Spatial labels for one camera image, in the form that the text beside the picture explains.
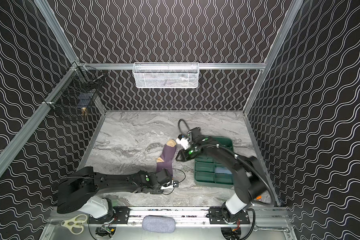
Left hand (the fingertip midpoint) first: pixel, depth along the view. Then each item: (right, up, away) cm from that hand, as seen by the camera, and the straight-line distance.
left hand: (164, 184), depth 83 cm
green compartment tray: (+24, +9, +7) cm, 26 cm away
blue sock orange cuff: (+34, +7, +4) cm, 35 cm away
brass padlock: (-45, +42, -1) cm, 61 cm away
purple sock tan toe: (-1, +11, +10) cm, 14 cm away
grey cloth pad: (-1, -13, -13) cm, 19 cm away
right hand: (+9, +14, +2) cm, 16 cm away
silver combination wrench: (+59, -16, -12) cm, 62 cm away
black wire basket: (-58, +57, +15) cm, 83 cm away
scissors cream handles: (-41, -15, -12) cm, 45 cm away
